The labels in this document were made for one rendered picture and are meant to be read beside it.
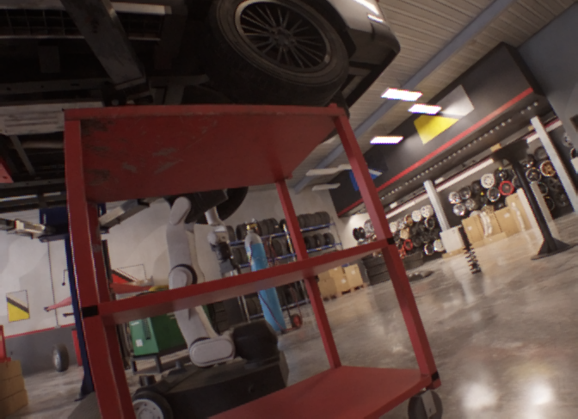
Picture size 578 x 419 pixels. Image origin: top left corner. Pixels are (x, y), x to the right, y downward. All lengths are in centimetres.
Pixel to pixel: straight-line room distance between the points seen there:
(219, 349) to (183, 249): 49
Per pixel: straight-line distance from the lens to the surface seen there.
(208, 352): 152
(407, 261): 1257
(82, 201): 64
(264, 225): 1124
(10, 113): 201
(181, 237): 161
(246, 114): 79
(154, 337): 268
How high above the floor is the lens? 42
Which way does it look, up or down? 15 degrees up
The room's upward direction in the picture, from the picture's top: 17 degrees counter-clockwise
